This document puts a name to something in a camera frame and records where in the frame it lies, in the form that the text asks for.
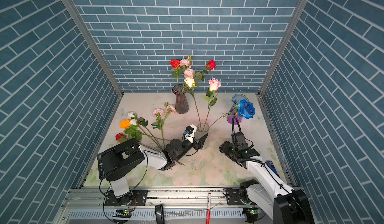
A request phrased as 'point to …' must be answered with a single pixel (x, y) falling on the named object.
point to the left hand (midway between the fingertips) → (206, 133)
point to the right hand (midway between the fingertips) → (223, 148)
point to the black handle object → (159, 214)
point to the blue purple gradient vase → (236, 99)
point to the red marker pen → (208, 217)
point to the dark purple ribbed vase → (181, 106)
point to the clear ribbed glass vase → (202, 129)
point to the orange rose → (125, 123)
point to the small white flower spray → (135, 121)
